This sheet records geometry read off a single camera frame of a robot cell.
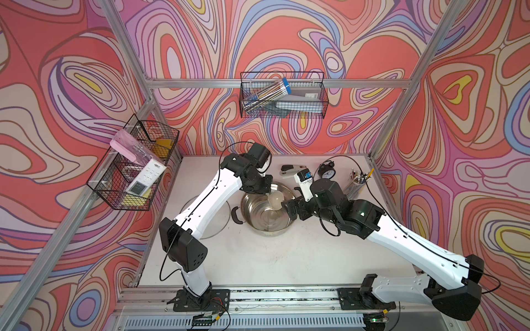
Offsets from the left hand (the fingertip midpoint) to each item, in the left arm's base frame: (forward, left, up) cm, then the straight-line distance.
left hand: (270, 189), depth 77 cm
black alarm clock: (+24, -30, -16) cm, 41 cm away
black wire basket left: (-1, +52, +11) cm, 54 cm away
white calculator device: (-2, +42, +9) cm, 44 cm away
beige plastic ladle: (+6, -3, -15) cm, 17 cm away
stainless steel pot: (+1, +4, -24) cm, 24 cm away
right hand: (-8, -9, +3) cm, 12 cm away
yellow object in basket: (+13, +42, +10) cm, 45 cm away
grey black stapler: (+29, -12, -21) cm, 37 cm away
